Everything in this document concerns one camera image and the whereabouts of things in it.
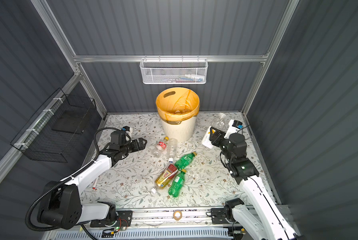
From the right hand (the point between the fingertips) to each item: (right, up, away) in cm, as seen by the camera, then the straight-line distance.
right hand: (216, 130), depth 71 cm
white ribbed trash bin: (-17, -1, +21) cm, 27 cm away
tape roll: (-19, -43, +4) cm, 47 cm away
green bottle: (-15, -20, +20) cm, 32 cm away
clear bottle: (+2, +4, +1) cm, 5 cm away
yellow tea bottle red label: (-24, -24, +11) cm, 36 cm away
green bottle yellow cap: (-20, -31, +7) cm, 37 cm away
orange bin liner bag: (-20, +17, +33) cm, 42 cm away
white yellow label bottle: (-5, -5, 0) cm, 7 cm away
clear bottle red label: (-31, -11, +25) cm, 41 cm away
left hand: (-42, -8, +16) cm, 46 cm away
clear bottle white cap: (-24, -13, +27) cm, 38 cm away
